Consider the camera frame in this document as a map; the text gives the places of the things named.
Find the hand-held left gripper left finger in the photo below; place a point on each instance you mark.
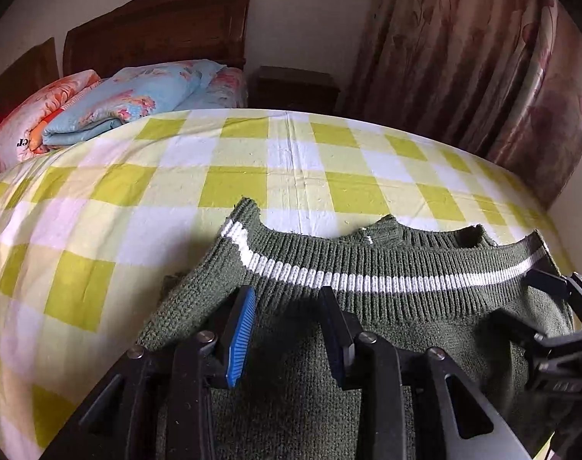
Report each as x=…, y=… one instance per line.
x=238, y=340

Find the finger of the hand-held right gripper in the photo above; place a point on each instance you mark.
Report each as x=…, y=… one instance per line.
x=518, y=328
x=550, y=282

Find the orange floral pillow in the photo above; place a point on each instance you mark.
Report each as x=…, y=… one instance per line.
x=36, y=115

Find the pink floral curtain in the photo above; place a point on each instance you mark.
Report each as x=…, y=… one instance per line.
x=463, y=57

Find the large wooden headboard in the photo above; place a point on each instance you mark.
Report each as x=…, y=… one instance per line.
x=161, y=28

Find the blue floral quilt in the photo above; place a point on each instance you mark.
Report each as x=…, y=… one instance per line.
x=127, y=96

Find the yellow checked bed sheet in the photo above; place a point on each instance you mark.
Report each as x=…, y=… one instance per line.
x=127, y=191

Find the green knitted sweater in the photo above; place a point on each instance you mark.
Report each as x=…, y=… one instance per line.
x=439, y=326

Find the dark wooden nightstand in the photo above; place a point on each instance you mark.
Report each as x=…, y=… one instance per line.
x=295, y=88

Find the small wooden headboard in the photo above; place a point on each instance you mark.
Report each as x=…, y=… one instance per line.
x=22, y=76

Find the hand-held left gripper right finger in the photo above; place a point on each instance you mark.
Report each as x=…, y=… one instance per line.
x=333, y=340

